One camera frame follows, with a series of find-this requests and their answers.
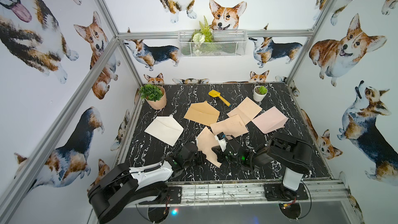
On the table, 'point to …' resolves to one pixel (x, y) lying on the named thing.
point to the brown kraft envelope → (202, 112)
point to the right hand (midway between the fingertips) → (211, 150)
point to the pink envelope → (271, 120)
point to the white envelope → (166, 128)
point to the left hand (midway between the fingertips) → (208, 155)
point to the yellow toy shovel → (216, 94)
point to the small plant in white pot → (259, 93)
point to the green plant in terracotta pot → (154, 96)
